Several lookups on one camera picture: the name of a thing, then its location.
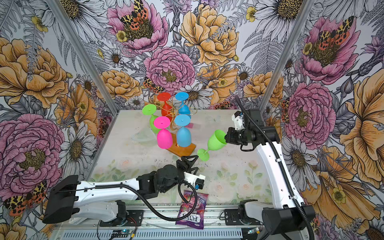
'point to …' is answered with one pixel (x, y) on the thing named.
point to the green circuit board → (124, 231)
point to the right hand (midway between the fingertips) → (225, 140)
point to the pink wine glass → (164, 136)
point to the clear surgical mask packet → (145, 136)
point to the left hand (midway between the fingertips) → (193, 160)
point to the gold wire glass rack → (178, 150)
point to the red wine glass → (166, 110)
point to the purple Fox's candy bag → (196, 219)
